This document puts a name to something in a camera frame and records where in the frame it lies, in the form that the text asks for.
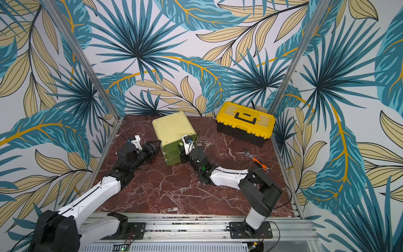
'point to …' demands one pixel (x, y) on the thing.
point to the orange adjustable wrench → (263, 166)
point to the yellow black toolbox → (251, 126)
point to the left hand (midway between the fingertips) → (161, 145)
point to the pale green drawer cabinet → (170, 130)
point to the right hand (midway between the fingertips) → (182, 143)
